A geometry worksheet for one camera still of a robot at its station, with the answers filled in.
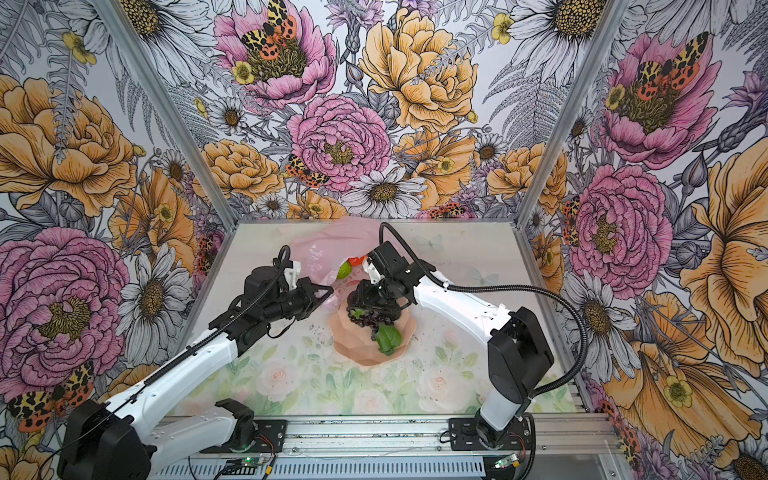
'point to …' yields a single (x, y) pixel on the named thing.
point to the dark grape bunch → (373, 319)
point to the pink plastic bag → (330, 251)
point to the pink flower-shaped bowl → (355, 343)
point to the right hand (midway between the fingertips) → (359, 314)
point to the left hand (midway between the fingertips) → (334, 297)
